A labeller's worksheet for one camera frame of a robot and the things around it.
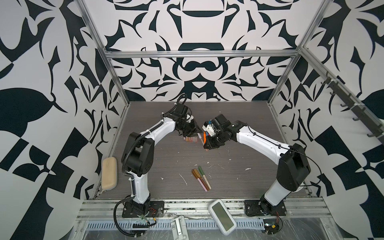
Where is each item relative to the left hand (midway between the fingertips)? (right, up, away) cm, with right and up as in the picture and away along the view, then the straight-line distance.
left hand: (203, 129), depth 87 cm
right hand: (0, -8, -5) cm, 10 cm away
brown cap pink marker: (-2, -28, -4) cm, 28 cm away
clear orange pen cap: (-4, -8, +11) cm, 14 cm away
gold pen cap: (-10, -7, +12) cm, 17 cm away
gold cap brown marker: (-3, -25, -2) cm, 26 cm away
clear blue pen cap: (-5, -7, +12) cm, 15 cm away
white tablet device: (+7, -38, -18) cm, 43 cm away
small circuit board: (+30, -44, -16) cm, 56 cm away
